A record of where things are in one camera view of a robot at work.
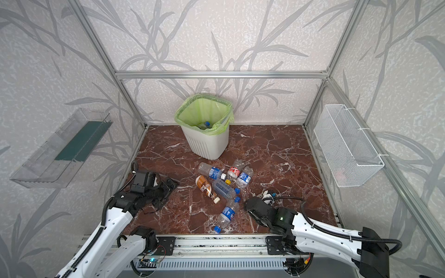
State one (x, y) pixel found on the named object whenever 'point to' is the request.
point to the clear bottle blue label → (245, 177)
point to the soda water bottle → (223, 188)
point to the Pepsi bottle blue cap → (205, 125)
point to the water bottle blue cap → (228, 214)
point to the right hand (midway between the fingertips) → (244, 202)
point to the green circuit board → (150, 260)
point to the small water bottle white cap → (208, 170)
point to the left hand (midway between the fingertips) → (179, 183)
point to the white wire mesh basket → (348, 155)
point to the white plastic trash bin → (209, 146)
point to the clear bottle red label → (234, 171)
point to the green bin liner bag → (207, 114)
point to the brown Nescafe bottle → (205, 186)
